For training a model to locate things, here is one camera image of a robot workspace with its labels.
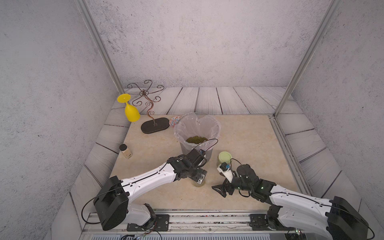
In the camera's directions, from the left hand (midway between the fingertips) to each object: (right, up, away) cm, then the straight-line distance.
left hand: (201, 173), depth 80 cm
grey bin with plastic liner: (-2, +22, +14) cm, 27 cm away
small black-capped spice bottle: (-46, +11, +11) cm, 49 cm away
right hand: (+9, -3, -2) cm, 9 cm away
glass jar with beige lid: (-3, -2, -9) cm, 10 cm away
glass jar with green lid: (+13, +8, +7) cm, 17 cm away
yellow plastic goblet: (-43, +32, +13) cm, 55 cm away
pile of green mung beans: (-3, +16, +19) cm, 25 cm away
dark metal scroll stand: (-32, +26, +34) cm, 54 cm away
